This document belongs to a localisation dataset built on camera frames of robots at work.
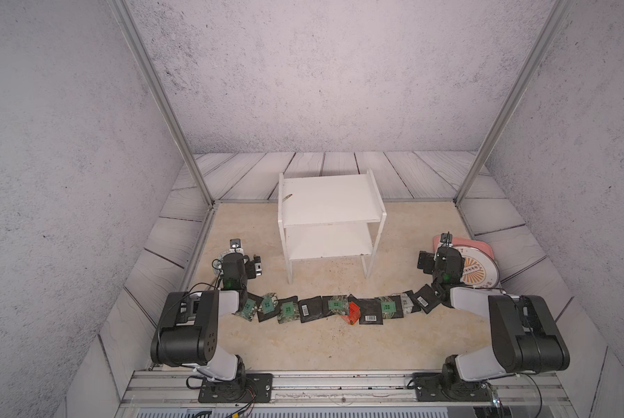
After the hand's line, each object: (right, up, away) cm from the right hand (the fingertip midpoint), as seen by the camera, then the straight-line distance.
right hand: (440, 252), depth 93 cm
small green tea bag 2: (-19, -17, -5) cm, 26 cm away
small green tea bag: (-66, -19, -4) cm, 69 cm away
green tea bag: (-59, -18, -4) cm, 62 cm away
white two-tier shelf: (-39, +12, -21) cm, 47 cm away
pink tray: (+17, +2, +13) cm, 22 cm away
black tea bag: (-26, -19, -5) cm, 32 cm away
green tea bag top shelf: (-36, -17, -4) cm, 40 cm away
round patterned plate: (+16, -7, +4) cm, 18 cm away
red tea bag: (-31, -20, -6) cm, 37 cm away
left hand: (-69, -2, +2) cm, 69 cm away
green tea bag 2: (-53, -19, -5) cm, 57 cm away
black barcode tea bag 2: (-6, -15, -4) cm, 17 cm away
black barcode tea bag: (-46, -19, -4) cm, 49 cm away
